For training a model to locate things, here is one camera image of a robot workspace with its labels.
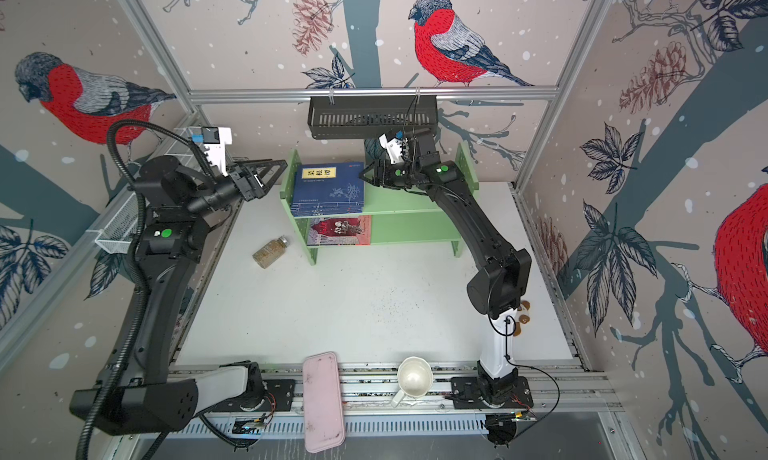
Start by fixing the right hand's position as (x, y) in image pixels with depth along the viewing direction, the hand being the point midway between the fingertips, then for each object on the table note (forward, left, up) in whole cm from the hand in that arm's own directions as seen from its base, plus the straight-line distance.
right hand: (363, 179), depth 78 cm
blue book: (-4, +9, 0) cm, 10 cm away
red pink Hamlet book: (-2, +7, -20) cm, 21 cm away
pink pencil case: (-47, +8, -30) cm, 56 cm away
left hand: (-13, +15, +16) cm, 25 cm away
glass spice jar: (-6, +34, -28) cm, 44 cm away
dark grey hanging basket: (+38, +9, -4) cm, 39 cm away
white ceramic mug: (-40, -14, -33) cm, 54 cm away
